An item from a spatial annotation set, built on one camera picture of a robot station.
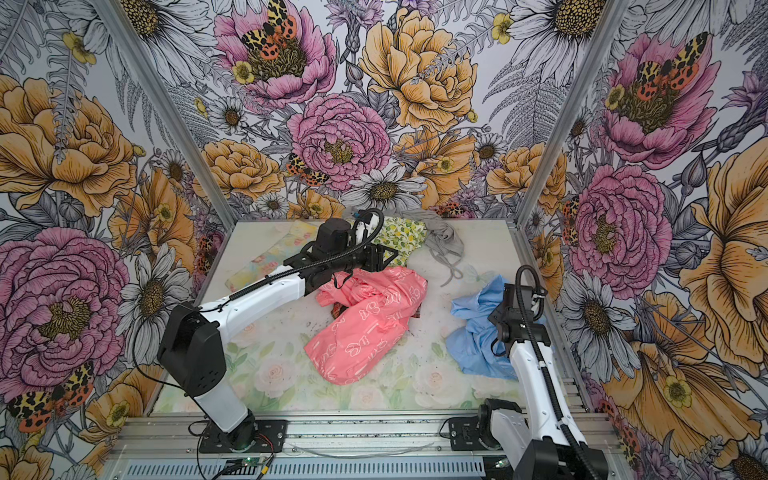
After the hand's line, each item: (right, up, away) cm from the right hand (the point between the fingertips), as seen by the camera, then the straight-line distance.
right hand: (505, 323), depth 83 cm
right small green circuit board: (-5, -30, -11) cm, 33 cm away
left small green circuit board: (-64, -30, -11) cm, 71 cm away
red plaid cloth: (-48, +2, +11) cm, 49 cm away
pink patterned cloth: (-35, +4, +2) cm, 36 cm away
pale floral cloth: (-65, +27, +36) cm, 79 cm away
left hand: (-32, +18, -1) cm, 36 cm away
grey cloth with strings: (-13, +24, +28) cm, 39 cm away
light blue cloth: (-9, -6, +1) cm, 11 cm away
